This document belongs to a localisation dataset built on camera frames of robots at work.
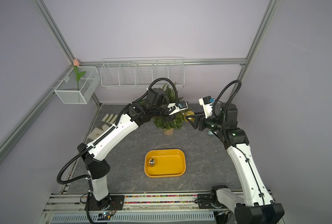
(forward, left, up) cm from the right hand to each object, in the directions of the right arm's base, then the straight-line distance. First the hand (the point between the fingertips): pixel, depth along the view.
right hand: (190, 115), depth 68 cm
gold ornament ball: (0, +1, +2) cm, 2 cm away
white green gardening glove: (+21, +62, -35) cm, 74 cm away
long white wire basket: (+48, +32, -7) cm, 58 cm away
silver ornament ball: (-12, +22, -30) cm, 39 cm away
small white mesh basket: (+18, +69, 0) cm, 71 cm away
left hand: (+4, +6, 0) cm, 7 cm away
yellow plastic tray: (-11, +13, -34) cm, 38 cm away
